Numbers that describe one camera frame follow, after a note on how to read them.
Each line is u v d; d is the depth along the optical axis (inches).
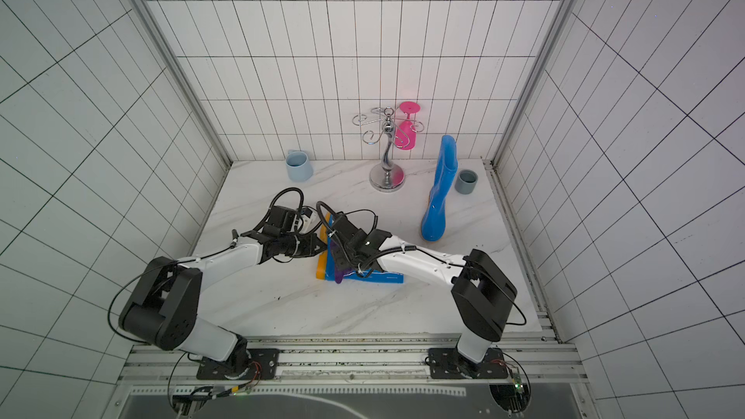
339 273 31.1
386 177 44.8
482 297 17.2
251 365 28.2
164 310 17.2
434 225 37.4
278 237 28.0
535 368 28.8
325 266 33.8
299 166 43.7
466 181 41.2
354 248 24.4
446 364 28.8
